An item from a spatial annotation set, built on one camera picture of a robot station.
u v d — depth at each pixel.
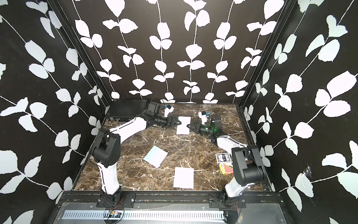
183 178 0.82
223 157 0.88
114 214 0.71
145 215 0.70
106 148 0.51
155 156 0.91
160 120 0.80
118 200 0.66
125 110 1.14
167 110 0.86
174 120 0.82
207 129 0.78
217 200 0.74
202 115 0.83
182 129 0.85
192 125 0.86
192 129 0.83
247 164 0.46
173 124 0.80
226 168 0.85
